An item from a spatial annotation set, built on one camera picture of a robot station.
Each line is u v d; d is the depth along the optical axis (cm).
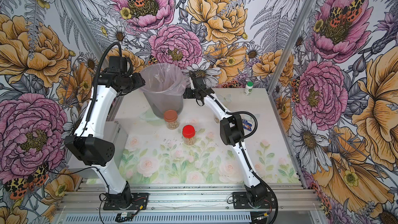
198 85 83
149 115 108
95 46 95
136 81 73
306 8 80
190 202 76
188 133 85
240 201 74
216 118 102
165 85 103
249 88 115
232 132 65
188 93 94
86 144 46
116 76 57
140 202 73
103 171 54
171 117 94
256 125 58
